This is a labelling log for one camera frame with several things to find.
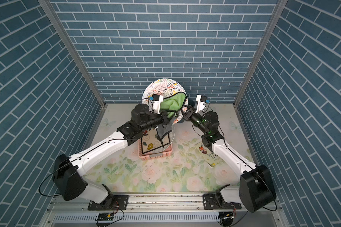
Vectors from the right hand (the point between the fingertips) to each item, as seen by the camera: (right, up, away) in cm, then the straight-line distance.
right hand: (179, 106), depth 70 cm
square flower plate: (-18, -21, +22) cm, 35 cm away
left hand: (0, -3, -1) cm, 3 cm away
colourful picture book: (+20, -32, +21) cm, 43 cm away
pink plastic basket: (-9, -26, +16) cm, 32 cm away
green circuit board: (-38, -57, +2) cm, 69 cm away
